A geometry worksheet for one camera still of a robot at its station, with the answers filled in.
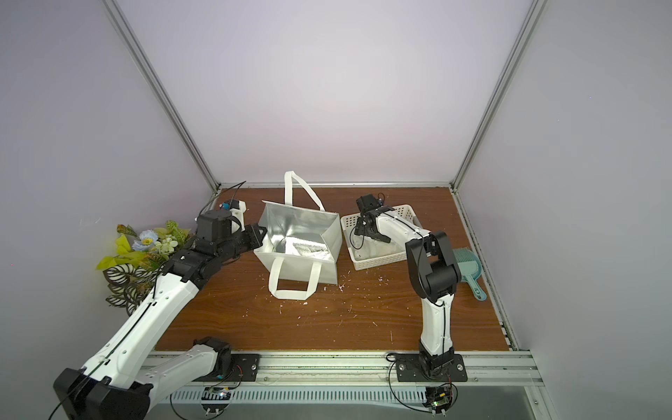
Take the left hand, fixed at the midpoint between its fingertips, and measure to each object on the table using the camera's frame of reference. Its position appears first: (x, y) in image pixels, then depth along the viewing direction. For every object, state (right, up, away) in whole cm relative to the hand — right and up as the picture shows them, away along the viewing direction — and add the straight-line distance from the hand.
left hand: (271, 227), depth 75 cm
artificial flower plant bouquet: (-35, -11, -8) cm, 38 cm away
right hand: (+33, -1, +24) cm, 40 cm away
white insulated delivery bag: (+6, -9, +22) cm, 24 cm away
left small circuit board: (-15, -46, -3) cm, 49 cm away
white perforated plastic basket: (+30, -11, +21) cm, 39 cm away
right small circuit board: (+48, -47, -5) cm, 67 cm away
